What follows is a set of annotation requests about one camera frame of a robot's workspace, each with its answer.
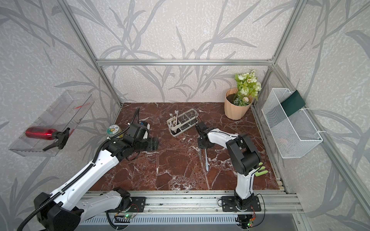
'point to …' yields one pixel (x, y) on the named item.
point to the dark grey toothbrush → (200, 155)
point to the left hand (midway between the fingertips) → (154, 142)
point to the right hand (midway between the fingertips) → (204, 144)
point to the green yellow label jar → (113, 130)
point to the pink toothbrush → (177, 112)
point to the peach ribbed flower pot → (231, 111)
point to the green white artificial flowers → (247, 88)
